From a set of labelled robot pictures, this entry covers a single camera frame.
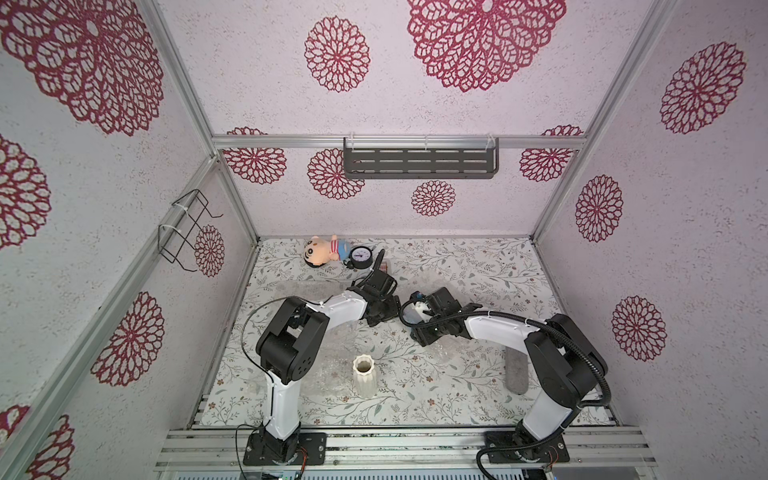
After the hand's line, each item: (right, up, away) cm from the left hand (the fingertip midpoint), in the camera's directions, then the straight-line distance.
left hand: (395, 314), depth 97 cm
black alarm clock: (-12, +19, +15) cm, 27 cm away
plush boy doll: (-28, +21, +9) cm, 36 cm away
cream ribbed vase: (-9, -11, -26) cm, 29 cm away
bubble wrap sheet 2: (+5, +3, -11) cm, 12 cm away
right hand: (+7, -4, -4) cm, 8 cm away
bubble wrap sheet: (-19, -16, -11) cm, 27 cm away
